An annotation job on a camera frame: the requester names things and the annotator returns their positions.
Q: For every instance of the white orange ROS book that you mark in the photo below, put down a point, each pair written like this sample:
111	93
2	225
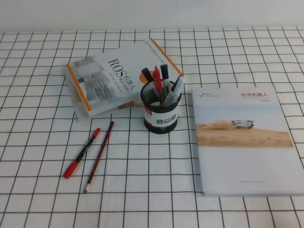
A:
109	81

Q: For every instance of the red cap black pen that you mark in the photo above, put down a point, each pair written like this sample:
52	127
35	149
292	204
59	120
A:
69	171

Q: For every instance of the white AgileX brochure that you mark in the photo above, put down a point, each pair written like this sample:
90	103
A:
244	143

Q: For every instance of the black white marker pen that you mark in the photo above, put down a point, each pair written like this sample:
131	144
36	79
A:
174	94

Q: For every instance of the red black pencil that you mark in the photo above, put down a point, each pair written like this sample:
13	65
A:
106	138

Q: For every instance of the red gel pen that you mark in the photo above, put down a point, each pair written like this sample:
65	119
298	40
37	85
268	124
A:
158	83

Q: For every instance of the white grid tablecloth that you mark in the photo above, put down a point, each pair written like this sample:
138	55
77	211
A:
143	180

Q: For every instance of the black mesh pen holder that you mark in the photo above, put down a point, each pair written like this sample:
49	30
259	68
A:
158	119

